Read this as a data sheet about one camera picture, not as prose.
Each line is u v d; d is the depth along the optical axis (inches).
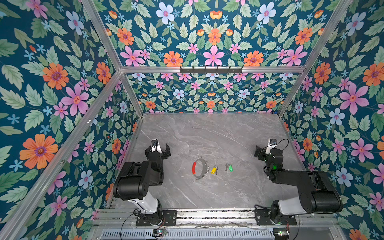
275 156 27.4
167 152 34.0
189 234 30.2
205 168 36.0
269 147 31.6
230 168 35.7
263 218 29.0
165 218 28.9
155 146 30.5
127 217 28.2
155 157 29.6
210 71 36.6
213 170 35.7
